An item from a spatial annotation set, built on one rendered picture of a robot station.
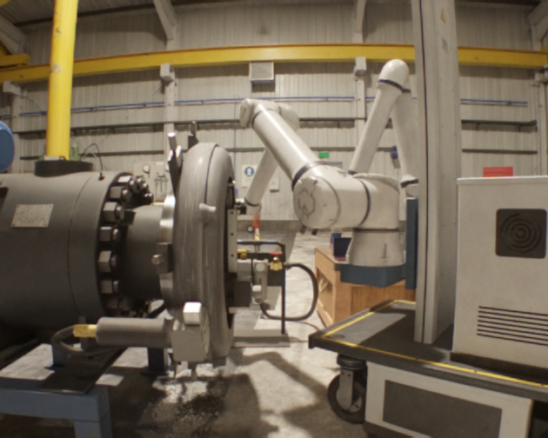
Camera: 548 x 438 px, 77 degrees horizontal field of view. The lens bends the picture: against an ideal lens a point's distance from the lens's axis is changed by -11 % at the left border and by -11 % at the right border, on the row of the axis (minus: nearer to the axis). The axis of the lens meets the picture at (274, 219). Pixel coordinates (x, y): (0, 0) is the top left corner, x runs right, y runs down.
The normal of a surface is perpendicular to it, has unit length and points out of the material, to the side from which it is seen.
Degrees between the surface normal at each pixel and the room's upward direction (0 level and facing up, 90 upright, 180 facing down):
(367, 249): 68
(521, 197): 90
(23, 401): 90
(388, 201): 90
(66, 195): 48
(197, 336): 112
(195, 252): 84
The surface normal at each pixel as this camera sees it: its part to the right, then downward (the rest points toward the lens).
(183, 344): 0.03, 0.41
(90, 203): 0.03, -0.57
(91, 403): 0.04, 0.03
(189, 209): 0.04, -0.37
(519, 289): -0.65, 0.02
